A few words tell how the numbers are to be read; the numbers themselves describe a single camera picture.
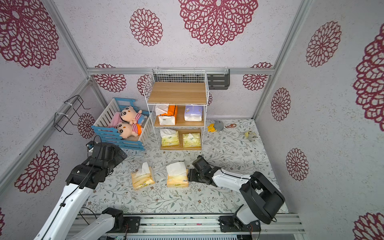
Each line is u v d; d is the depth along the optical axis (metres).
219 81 1.00
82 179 0.46
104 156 0.52
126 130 0.97
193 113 0.81
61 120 0.73
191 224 0.76
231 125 1.17
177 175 0.85
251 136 1.06
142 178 0.84
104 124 0.98
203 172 0.69
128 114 1.02
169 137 1.00
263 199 0.43
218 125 1.11
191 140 1.00
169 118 0.80
